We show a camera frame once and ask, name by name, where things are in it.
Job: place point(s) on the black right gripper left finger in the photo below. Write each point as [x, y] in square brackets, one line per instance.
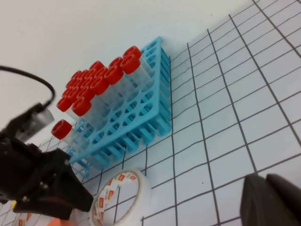
[41, 183]

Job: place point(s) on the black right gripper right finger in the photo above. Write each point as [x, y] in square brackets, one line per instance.
[270, 201]

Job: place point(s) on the front red capped tube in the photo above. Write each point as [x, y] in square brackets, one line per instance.
[63, 130]

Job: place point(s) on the red capped tube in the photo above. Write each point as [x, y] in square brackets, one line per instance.
[138, 71]
[63, 130]

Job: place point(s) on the blue test tube rack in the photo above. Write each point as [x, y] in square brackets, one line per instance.
[136, 122]

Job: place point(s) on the red capped tube far right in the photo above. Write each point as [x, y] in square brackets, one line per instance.
[138, 71]

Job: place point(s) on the right white tape roll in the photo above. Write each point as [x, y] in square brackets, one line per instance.
[140, 204]

